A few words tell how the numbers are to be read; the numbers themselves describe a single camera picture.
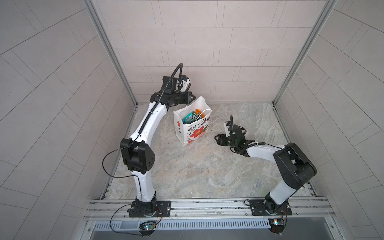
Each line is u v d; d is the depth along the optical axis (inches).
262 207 27.8
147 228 25.3
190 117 35.9
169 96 23.7
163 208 27.9
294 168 18.0
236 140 28.0
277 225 26.8
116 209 27.9
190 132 31.9
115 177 18.9
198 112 36.6
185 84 28.0
